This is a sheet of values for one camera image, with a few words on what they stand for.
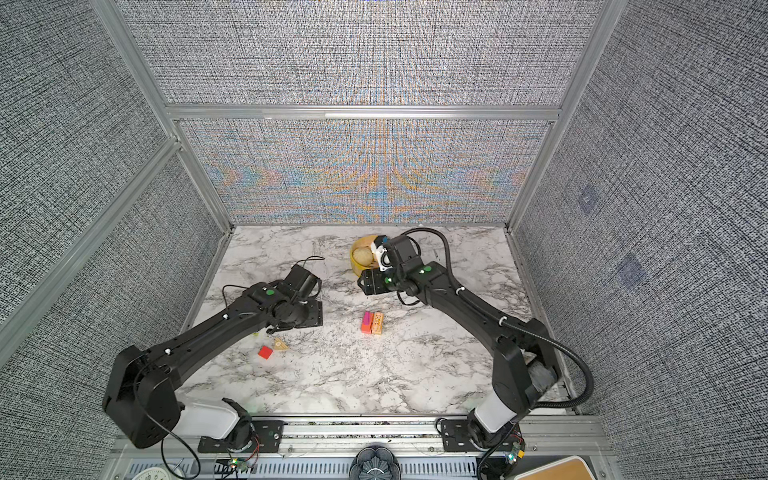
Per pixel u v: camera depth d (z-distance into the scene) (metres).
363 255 1.03
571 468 0.65
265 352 0.88
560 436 0.75
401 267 0.63
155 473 0.66
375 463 0.69
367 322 0.92
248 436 0.69
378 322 0.91
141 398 0.41
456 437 0.73
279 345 0.88
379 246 0.75
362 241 1.10
